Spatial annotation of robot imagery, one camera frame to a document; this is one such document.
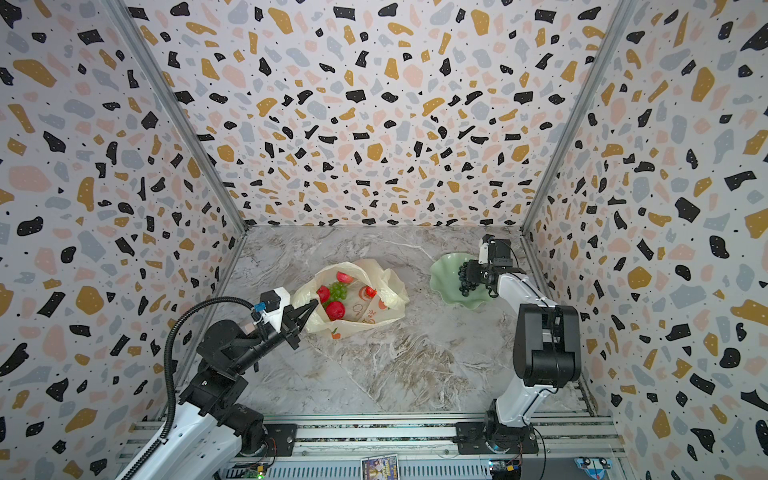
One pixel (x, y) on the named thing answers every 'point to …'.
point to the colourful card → (385, 467)
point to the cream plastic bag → (351, 295)
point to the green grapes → (338, 291)
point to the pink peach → (344, 278)
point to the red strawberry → (370, 291)
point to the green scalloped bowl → (445, 279)
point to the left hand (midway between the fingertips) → (317, 303)
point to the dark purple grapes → (466, 285)
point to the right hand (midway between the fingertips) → (475, 266)
